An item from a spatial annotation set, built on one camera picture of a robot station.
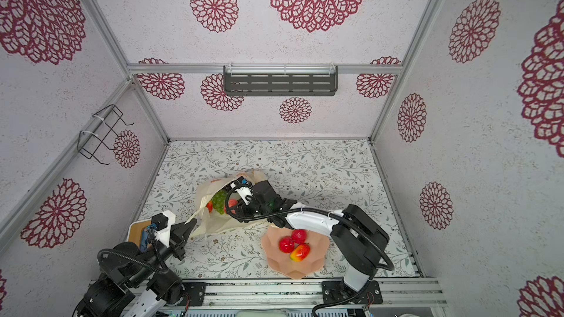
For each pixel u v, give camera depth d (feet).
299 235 2.67
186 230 2.00
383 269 1.51
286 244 2.61
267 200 2.14
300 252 2.59
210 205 2.29
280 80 3.12
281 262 2.61
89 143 2.36
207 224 2.36
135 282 1.67
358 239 1.50
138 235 2.68
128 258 1.38
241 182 2.35
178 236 1.92
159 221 1.69
